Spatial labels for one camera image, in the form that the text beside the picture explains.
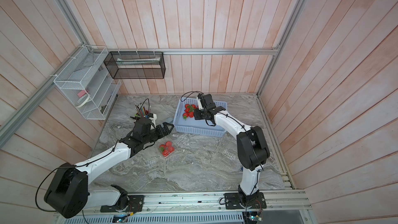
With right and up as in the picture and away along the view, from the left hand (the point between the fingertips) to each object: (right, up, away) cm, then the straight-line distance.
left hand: (169, 130), depth 85 cm
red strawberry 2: (0, -11, +3) cm, 12 cm away
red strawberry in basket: (+7, +8, +19) cm, 22 cm away
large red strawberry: (+11, +8, +21) cm, 26 cm away
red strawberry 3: (-3, -14, +3) cm, 14 cm away
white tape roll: (-47, +17, -3) cm, 50 cm away
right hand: (+15, +10, +9) cm, 20 cm away
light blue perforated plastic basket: (+7, +2, +18) cm, 19 cm away
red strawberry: (-5, -10, +4) cm, 12 cm away
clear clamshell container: (+35, -15, +5) cm, 38 cm away
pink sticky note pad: (-47, +21, -3) cm, 52 cm away
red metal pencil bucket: (-19, +11, +7) cm, 23 cm away
